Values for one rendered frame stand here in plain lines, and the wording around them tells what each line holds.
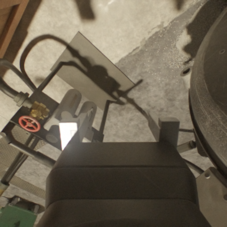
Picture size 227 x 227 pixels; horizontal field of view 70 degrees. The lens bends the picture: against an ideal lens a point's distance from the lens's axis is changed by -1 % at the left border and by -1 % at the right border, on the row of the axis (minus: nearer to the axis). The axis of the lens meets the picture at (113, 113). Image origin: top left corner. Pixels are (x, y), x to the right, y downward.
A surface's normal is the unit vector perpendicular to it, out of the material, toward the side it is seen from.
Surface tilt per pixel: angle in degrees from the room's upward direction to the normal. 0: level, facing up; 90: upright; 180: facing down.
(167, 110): 0
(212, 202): 90
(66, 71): 0
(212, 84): 90
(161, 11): 0
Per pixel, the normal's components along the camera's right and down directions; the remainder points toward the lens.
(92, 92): -0.12, 0.65
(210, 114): -0.89, -0.39
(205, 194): -0.73, -0.57
